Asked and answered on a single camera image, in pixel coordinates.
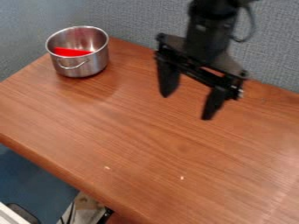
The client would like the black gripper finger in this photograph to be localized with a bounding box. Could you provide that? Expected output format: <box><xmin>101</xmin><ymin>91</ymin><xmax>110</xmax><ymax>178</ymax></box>
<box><xmin>201</xmin><ymin>87</ymin><xmax>227</xmax><ymax>121</ymax></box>
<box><xmin>157</xmin><ymin>58</ymin><xmax>181</xmax><ymax>98</ymax></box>

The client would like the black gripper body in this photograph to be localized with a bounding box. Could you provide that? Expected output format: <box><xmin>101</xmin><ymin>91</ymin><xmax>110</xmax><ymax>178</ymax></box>
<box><xmin>155</xmin><ymin>33</ymin><xmax>249</xmax><ymax>101</ymax></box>

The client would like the metal pot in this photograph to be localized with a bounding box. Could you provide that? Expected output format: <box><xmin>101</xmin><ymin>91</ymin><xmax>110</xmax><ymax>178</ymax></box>
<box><xmin>46</xmin><ymin>25</ymin><xmax>110</xmax><ymax>78</ymax></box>

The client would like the red object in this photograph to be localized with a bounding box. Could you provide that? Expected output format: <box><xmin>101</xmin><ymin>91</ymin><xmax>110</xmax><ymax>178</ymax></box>
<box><xmin>54</xmin><ymin>47</ymin><xmax>91</xmax><ymax>57</ymax></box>

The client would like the white black object corner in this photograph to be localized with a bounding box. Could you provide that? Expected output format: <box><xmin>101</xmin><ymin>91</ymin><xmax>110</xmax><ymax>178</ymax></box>
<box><xmin>0</xmin><ymin>202</ymin><xmax>42</xmax><ymax>224</ymax></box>

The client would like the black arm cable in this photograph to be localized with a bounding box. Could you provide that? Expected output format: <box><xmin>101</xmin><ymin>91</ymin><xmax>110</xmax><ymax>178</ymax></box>
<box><xmin>229</xmin><ymin>3</ymin><xmax>258</xmax><ymax>44</ymax></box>

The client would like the table leg frame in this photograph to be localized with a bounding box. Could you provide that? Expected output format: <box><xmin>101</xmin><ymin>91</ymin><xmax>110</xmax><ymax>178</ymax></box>
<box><xmin>58</xmin><ymin>192</ymin><xmax>114</xmax><ymax>224</ymax></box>

